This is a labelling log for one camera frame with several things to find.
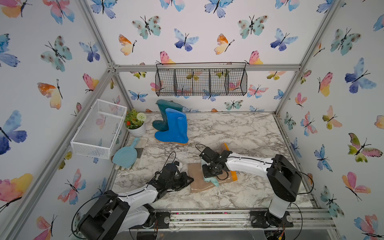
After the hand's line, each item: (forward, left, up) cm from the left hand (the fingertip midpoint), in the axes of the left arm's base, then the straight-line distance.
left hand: (195, 179), depth 83 cm
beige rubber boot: (-1, -1, 0) cm, 1 cm away
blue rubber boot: (+27, +11, +7) cm, 30 cm away
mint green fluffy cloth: (-1, -9, +2) cm, 10 cm away
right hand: (+3, -6, 0) cm, 7 cm away
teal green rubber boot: (+37, +23, +3) cm, 44 cm away
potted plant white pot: (+31, +37, +4) cm, 49 cm away
